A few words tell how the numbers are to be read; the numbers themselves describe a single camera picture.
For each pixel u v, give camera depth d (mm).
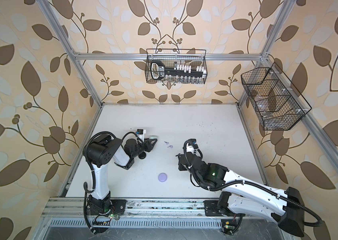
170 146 963
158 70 843
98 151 553
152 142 930
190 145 610
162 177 836
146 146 883
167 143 987
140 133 875
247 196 461
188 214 736
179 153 935
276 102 748
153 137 966
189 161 516
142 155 908
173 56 894
